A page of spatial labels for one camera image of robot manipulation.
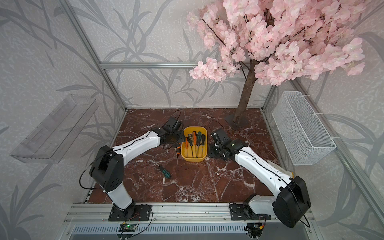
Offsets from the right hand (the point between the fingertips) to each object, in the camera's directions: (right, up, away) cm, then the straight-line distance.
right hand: (209, 151), depth 81 cm
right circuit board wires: (+22, -37, -8) cm, 44 cm away
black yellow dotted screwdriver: (-12, +5, +18) cm, 22 cm away
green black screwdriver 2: (-6, +3, +18) cm, 20 cm away
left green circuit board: (-40, -34, -10) cm, 54 cm away
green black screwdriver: (-26, -13, +5) cm, 29 cm away
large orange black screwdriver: (-9, +6, +20) cm, 23 cm away
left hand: (-16, +7, +10) cm, 20 cm away
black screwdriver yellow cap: (-3, +2, +18) cm, 19 cm away
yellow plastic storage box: (-9, -4, +14) cm, 17 cm away
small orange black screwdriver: (-19, -3, +15) cm, 25 cm away
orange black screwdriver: (-14, +1, +17) cm, 22 cm away
